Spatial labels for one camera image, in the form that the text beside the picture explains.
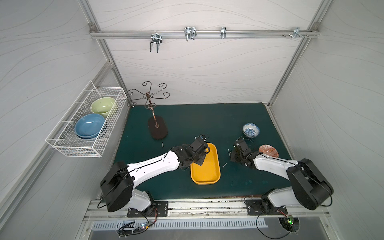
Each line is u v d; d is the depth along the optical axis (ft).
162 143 3.21
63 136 1.89
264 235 2.13
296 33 2.51
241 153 2.34
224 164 2.90
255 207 2.41
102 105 2.40
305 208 1.48
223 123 3.65
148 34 2.58
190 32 2.50
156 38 2.56
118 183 1.35
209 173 2.76
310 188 1.42
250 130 3.42
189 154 2.04
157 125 3.43
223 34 2.56
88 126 2.10
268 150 3.04
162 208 2.41
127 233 2.25
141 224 2.27
